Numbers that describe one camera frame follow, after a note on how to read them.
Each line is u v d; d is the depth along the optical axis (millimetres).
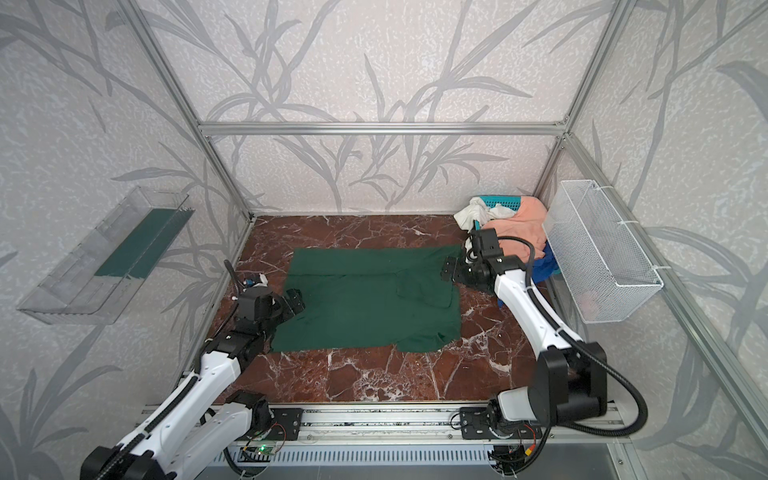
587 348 410
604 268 619
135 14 707
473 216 1062
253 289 720
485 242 654
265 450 706
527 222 1077
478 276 599
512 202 1150
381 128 963
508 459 737
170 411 448
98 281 634
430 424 753
